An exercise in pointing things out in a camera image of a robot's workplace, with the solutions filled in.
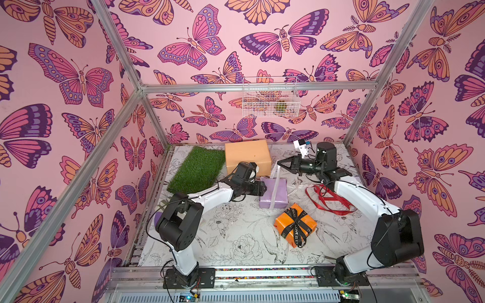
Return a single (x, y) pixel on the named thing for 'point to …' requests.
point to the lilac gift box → (281, 197)
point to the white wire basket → (271, 96)
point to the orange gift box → (284, 222)
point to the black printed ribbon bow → (297, 227)
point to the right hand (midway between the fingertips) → (280, 161)
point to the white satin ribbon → (276, 172)
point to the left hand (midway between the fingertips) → (264, 187)
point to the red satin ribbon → (326, 201)
